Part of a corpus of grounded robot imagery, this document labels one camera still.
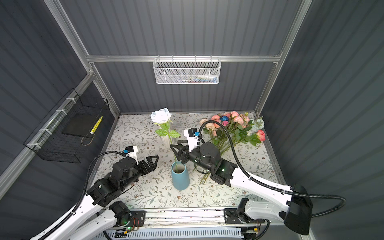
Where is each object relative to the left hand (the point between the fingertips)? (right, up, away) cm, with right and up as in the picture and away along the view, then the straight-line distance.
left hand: (153, 159), depth 73 cm
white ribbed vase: (+4, +8, +20) cm, 22 cm away
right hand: (+12, +8, -9) cm, 17 cm away
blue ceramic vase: (+14, -6, -6) cm, 16 cm away
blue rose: (+42, +23, +36) cm, 60 cm away
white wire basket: (+14, +63, +50) cm, 82 cm away
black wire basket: (-43, +13, -2) cm, 45 cm away
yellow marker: (-30, +15, +1) cm, 34 cm away
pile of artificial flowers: (+55, +16, +31) cm, 65 cm away
